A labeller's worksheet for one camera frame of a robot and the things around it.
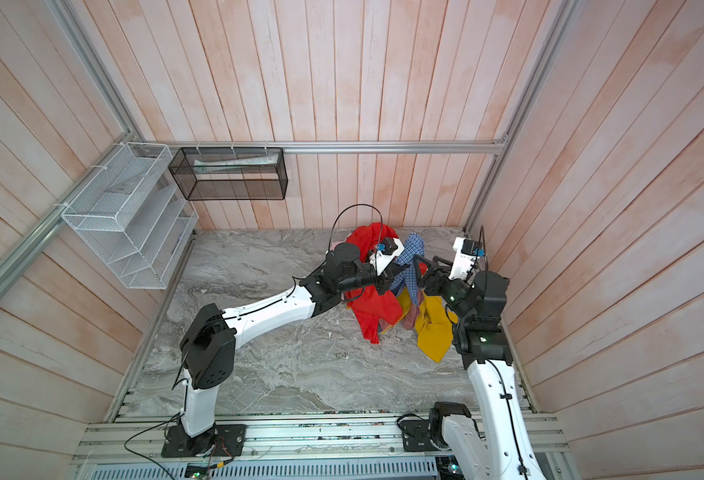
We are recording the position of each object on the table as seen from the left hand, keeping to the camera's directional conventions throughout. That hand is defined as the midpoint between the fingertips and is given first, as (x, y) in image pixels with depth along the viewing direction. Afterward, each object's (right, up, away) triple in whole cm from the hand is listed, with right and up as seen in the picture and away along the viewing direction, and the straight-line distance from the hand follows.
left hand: (408, 268), depth 74 cm
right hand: (+3, +3, -4) cm, 6 cm away
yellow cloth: (+12, -18, +16) cm, 27 cm away
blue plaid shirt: (0, -4, +1) cm, 4 cm away
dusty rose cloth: (+4, -17, +18) cm, 25 cm away
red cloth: (-10, -10, +8) cm, 16 cm away
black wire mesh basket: (-57, +33, +30) cm, 72 cm away
